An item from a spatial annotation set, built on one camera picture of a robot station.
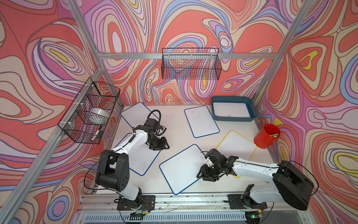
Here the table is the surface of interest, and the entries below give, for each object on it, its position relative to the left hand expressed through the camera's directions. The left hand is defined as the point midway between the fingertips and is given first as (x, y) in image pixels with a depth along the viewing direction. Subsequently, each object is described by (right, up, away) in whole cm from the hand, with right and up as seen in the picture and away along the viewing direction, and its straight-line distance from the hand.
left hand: (167, 148), depth 86 cm
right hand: (+20, -18, -6) cm, 28 cm away
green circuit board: (-15, -33, -14) cm, 39 cm away
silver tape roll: (-33, +21, -16) cm, 42 cm away
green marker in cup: (+69, +8, +2) cm, 69 cm away
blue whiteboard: (+51, +26, +29) cm, 64 cm away
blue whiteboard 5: (-17, -7, +4) cm, 19 cm away
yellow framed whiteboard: (+46, 0, +10) cm, 47 cm away
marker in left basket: (-36, +9, -15) cm, 40 cm away
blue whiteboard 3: (+25, +16, +22) cm, 37 cm away
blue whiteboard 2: (-30, +21, +32) cm, 49 cm away
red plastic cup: (+62, +6, 0) cm, 63 cm away
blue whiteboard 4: (+9, -13, -1) cm, 16 cm away
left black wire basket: (-42, +18, -12) cm, 48 cm away
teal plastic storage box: (+65, +34, +32) cm, 80 cm away
